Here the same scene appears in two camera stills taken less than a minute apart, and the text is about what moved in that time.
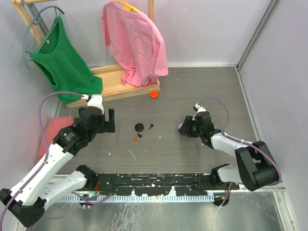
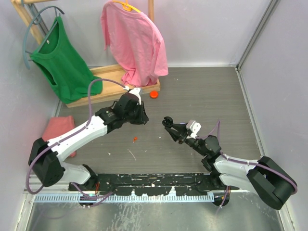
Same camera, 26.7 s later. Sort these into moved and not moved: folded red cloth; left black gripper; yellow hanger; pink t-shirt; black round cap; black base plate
Moved: black round cap; left black gripper
Not moved: pink t-shirt; yellow hanger; black base plate; folded red cloth
